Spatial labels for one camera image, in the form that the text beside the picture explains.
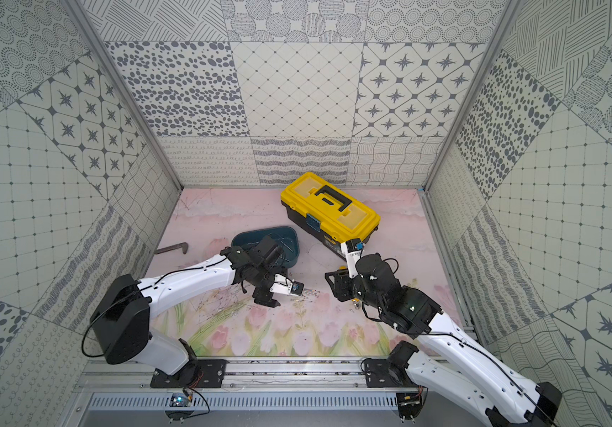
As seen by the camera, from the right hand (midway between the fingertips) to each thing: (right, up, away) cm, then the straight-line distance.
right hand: (333, 277), depth 72 cm
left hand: (-15, -4, +11) cm, 19 cm away
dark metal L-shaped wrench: (-56, +5, +29) cm, 63 cm away
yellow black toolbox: (-1, +17, +19) cm, 25 cm away
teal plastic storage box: (-16, +8, +30) cm, 35 cm away
